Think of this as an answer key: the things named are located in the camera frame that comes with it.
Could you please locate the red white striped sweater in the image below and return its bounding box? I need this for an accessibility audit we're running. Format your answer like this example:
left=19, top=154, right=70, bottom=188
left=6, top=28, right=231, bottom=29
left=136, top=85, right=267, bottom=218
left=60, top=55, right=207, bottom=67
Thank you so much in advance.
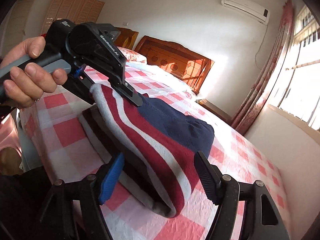
left=79, top=84, right=214, bottom=218

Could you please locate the black sleeved left forearm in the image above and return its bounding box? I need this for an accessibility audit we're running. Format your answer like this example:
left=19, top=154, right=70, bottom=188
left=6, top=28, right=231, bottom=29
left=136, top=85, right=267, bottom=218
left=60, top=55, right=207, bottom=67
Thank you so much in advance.
left=1, top=116, right=52, bottom=239

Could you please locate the person's left hand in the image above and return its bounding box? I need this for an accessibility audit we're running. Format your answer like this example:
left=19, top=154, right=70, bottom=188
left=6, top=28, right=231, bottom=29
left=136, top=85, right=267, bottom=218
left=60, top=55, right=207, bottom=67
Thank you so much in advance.
left=1, top=36, right=67, bottom=109

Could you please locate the light wooden wardrobe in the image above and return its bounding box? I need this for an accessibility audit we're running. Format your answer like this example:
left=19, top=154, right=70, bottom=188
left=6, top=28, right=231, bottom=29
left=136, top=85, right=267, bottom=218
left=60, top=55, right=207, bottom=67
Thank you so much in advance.
left=41, top=0, right=105, bottom=34

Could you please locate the pink floral folded quilt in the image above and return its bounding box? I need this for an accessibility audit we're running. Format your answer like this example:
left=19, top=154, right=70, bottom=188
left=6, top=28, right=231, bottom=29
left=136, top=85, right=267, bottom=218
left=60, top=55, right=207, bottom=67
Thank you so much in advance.
left=118, top=47, right=147, bottom=64

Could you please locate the pink checkered bed sheet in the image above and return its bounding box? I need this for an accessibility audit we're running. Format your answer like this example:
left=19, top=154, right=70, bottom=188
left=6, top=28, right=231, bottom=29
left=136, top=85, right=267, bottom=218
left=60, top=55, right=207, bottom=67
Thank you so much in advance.
left=20, top=63, right=291, bottom=239

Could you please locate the carved wooden headboard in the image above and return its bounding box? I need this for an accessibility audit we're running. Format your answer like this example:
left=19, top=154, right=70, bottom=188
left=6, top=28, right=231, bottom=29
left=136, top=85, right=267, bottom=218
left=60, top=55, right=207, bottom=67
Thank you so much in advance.
left=135, top=35, right=214, bottom=95

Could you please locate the wooden nightstand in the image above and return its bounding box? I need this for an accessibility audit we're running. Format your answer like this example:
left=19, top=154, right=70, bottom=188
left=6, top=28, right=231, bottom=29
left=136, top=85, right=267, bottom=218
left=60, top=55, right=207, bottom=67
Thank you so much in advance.
left=196, top=99, right=231, bottom=124

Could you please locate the pink floral curtain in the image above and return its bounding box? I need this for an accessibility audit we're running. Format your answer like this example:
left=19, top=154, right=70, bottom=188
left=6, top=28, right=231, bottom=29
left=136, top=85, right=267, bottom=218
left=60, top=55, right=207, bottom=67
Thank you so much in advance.
left=231, top=0, right=294, bottom=135

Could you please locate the barred window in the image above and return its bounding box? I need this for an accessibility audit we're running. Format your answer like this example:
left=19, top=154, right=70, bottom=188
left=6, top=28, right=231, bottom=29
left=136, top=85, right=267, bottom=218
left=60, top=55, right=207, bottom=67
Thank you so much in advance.
left=269, top=5, right=319, bottom=131

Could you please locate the air conditioner cable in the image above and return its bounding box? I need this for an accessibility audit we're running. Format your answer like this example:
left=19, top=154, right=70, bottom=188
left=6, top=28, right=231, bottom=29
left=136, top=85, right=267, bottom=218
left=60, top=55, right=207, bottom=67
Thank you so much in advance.
left=254, top=23, right=270, bottom=71

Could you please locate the white wall air conditioner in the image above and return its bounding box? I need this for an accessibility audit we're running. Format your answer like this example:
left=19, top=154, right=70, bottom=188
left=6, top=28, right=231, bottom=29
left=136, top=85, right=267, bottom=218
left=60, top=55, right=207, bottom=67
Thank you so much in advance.
left=221, top=0, right=270, bottom=25

